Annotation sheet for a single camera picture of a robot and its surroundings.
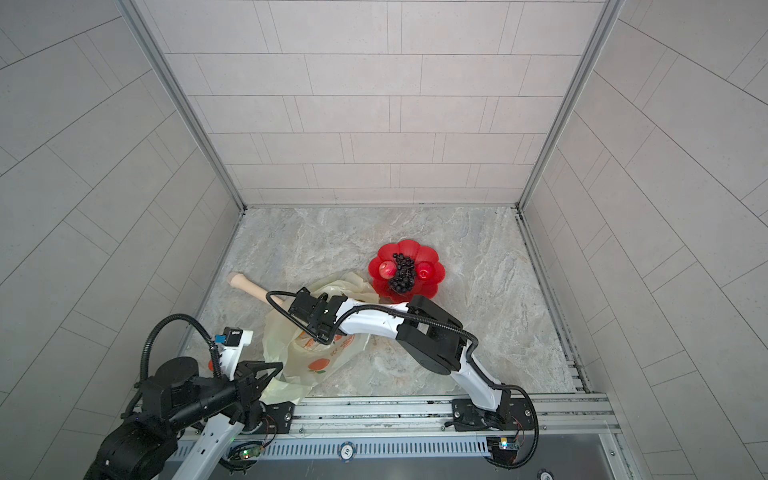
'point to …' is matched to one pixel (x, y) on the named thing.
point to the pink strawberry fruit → (387, 269)
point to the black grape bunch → (405, 273)
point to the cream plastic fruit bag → (305, 364)
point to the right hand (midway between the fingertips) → (326, 322)
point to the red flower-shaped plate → (420, 254)
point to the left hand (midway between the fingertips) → (286, 367)
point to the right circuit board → (508, 443)
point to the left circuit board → (245, 450)
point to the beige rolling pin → (244, 284)
